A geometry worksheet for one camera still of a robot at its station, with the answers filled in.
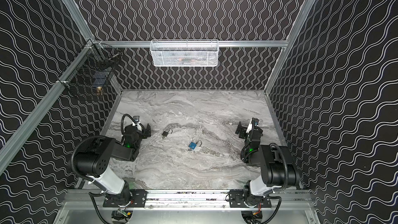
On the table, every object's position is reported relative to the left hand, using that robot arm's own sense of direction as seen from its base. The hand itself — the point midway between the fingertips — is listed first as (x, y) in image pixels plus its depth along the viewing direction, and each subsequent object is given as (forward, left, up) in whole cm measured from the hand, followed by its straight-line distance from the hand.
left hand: (144, 125), depth 95 cm
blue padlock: (-9, -30, -7) cm, 32 cm away
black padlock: (-2, -12, -6) cm, 14 cm away
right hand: (+1, -64, +1) cm, 64 cm away
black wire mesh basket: (+23, +28, +25) cm, 44 cm away
